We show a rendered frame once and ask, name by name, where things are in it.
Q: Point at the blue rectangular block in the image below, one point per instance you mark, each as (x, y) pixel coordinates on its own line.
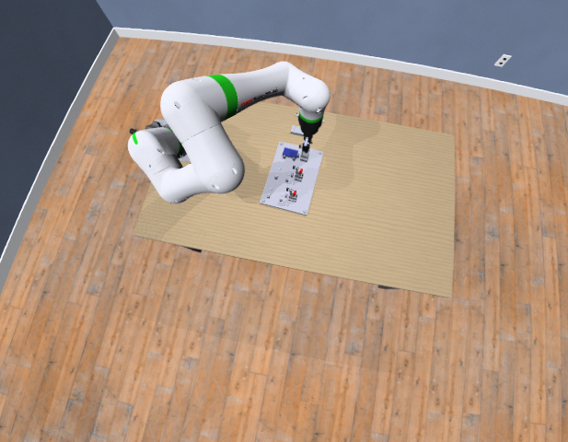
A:
(290, 152)

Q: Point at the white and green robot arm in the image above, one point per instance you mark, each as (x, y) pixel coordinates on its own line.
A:
(195, 108)

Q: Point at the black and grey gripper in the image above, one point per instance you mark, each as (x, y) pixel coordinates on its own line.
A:
(307, 135)

